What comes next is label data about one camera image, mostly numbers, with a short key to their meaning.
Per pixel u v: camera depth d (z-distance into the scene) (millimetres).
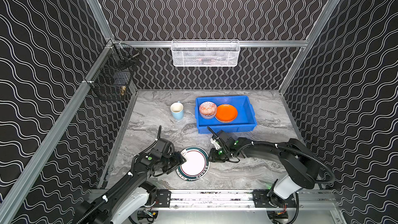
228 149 672
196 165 835
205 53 1301
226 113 1032
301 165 450
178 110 1004
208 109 1033
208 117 976
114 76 922
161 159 637
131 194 586
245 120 1033
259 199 726
